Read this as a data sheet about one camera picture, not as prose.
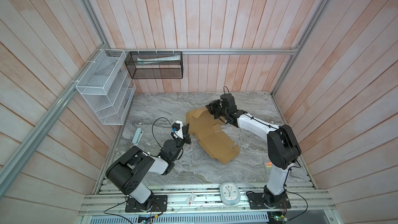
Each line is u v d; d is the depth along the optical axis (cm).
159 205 73
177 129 70
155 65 90
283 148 50
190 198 74
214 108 82
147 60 91
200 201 75
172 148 65
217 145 93
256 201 73
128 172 46
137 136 93
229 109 73
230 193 75
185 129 80
